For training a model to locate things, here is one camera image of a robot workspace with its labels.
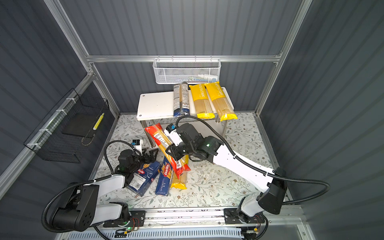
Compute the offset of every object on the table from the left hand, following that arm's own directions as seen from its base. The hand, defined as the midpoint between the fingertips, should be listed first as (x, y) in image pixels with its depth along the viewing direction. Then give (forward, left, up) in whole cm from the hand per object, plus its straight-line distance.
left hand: (152, 149), depth 89 cm
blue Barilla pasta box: (-16, +3, -3) cm, 17 cm away
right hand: (-12, -13, +17) cm, 25 cm away
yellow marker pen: (+7, +25, +18) cm, 32 cm away
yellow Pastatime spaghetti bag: (-19, -17, -7) cm, 26 cm away
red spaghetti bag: (-7, -9, +24) cm, 26 cm away
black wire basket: (-1, +37, +19) cm, 42 cm away
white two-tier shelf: (+11, -6, +25) cm, 28 cm away
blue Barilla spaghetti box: (-16, -8, -7) cm, 19 cm away
